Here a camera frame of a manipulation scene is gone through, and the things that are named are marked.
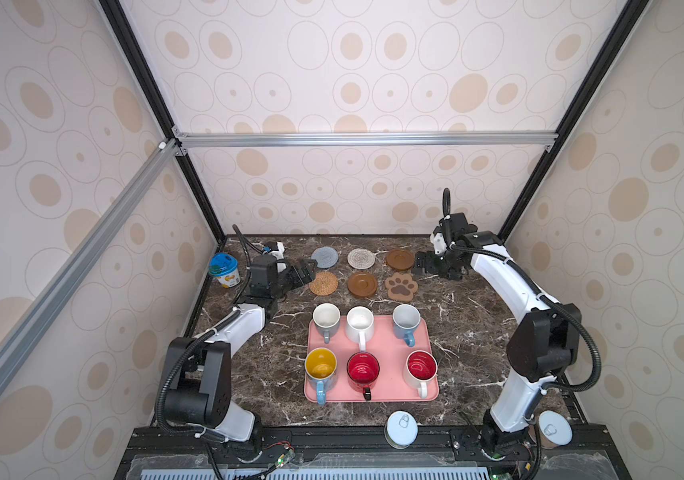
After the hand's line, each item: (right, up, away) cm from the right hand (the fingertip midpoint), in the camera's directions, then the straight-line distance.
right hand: (426, 269), depth 90 cm
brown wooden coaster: (-19, -6, +16) cm, 25 cm away
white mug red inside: (-3, -28, -5) cm, 28 cm away
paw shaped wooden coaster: (-5, -7, +15) cm, 17 cm away
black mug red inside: (-20, -29, -5) cm, 35 cm away
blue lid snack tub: (-64, +1, +7) cm, 65 cm away
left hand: (-34, +3, -3) cm, 34 cm away
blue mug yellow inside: (-31, -28, -5) cm, 42 cm away
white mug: (-20, -17, +4) cm, 27 cm away
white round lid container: (-11, -38, -18) cm, 44 cm away
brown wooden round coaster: (-4, +3, +23) cm, 23 cm away
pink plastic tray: (-11, -24, -2) cm, 26 cm away
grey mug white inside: (-30, -15, +1) cm, 34 cm away
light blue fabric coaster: (-32, +5, +23) cm, 40 cm away
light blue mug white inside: (-6, -16, +2) cm, 17 cm away
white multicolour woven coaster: (-19, +4, +23) cm, 30 cm away
